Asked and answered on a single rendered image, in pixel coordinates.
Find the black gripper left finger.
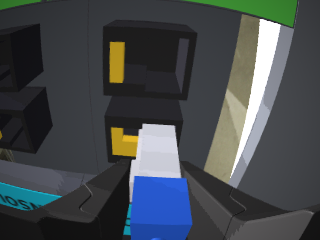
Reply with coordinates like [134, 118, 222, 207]
[0, 159, 131, 240]

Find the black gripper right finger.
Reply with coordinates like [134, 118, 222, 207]
[179, 161, 320, 240]

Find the blue network cable plug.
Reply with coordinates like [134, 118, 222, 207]
[123, 124, 192, 240]

